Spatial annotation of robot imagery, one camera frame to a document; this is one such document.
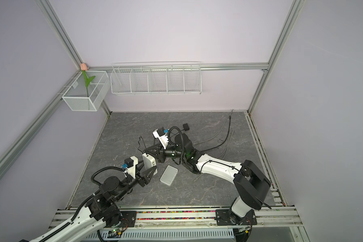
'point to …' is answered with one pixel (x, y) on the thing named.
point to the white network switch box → (149, 162)
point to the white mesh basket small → (88, 91)
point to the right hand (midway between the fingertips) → (144, 152)
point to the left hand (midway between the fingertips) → (151, 165)
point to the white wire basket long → (157, 78)
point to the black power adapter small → (186, 127)
